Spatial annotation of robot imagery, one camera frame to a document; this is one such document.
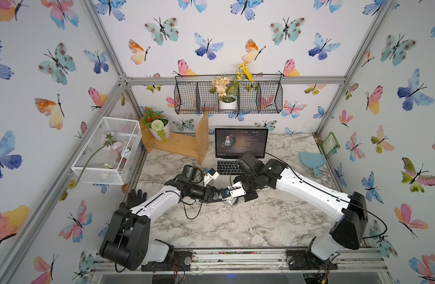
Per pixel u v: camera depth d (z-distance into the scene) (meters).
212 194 0.72
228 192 0.62
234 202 0.75
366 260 0.75
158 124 0.94
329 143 1.12
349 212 0.42
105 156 0.73
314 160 1.10
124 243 0.42
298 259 0.74
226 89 0.83
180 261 0.73
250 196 0.66
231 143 1.01
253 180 0.56
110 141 0.74
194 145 1.08
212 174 0.77
